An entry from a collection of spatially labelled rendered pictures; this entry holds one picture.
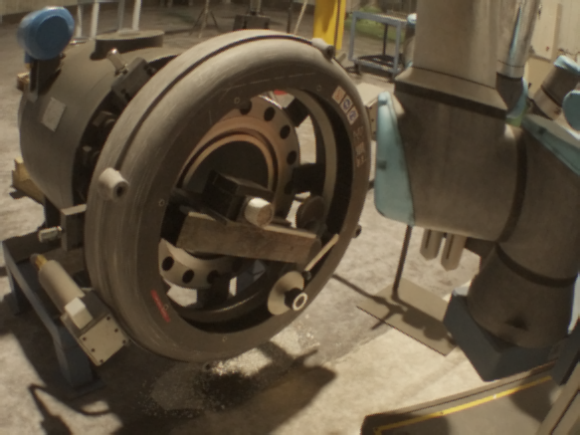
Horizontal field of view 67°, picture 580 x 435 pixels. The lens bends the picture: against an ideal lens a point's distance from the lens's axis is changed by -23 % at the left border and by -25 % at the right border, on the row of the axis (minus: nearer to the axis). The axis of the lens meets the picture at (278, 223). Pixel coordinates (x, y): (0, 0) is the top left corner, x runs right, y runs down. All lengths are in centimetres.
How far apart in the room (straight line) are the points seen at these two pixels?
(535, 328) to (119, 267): 69
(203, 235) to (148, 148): 21
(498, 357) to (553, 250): 16
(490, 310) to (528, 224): 13
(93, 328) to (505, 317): 72
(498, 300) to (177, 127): 57
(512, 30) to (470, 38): 27
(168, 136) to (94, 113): 37
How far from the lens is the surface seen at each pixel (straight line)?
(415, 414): 112
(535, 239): 64
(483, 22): 60
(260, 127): 121
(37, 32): 148
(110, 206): 91
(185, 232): 96
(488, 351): 68
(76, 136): 124
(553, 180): 62
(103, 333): 103
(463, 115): 57
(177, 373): 160
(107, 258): 94
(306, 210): 129
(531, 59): 687
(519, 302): 67
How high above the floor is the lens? 110
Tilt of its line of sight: 27 degrees down
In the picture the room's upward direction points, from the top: 6 degrees clockwise
